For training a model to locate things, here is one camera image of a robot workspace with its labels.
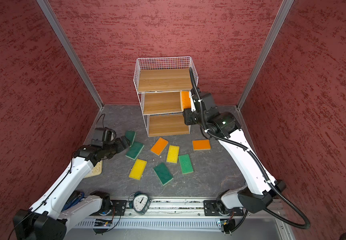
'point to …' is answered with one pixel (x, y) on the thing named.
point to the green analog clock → (140, 203)
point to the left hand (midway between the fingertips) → (124, 148)
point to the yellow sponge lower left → (138, 169)
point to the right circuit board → (228, 224)
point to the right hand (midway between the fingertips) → (187, 115)
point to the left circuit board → (101, 222)
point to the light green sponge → (185, 164)
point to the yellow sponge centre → (173, 154)
